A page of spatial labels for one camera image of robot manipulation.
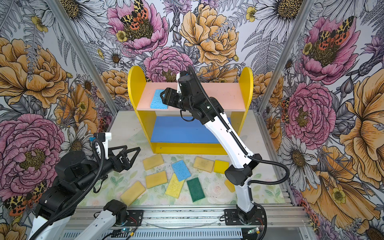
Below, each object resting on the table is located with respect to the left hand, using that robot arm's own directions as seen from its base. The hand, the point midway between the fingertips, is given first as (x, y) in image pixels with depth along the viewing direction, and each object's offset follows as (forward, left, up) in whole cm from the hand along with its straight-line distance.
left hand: (134, 154), depth 61 cm
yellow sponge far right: (-3, -44, -31) cm, 53 cm away
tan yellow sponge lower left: (-6, +9, -33) cm, 35 cm away
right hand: (+20, -12, +10) cm, 25 cm away
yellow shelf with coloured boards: (+25, -10, -18) cm, 32 cm away
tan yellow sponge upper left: (+12, +1, -31) cm, 33 cm away
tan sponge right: (+10, -30, -32) cm, 45 cm away
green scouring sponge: (-5, -25, -31) cm, 40 cm away
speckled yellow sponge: (-3, -13, -32) cm, 34 cm away
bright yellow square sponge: (+8, -40, -31) cm, 51 cm away
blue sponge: (+7, -16, -31) cm, 36 cm away
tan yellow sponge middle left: (+2, -2, -33) cm, 34 cm away
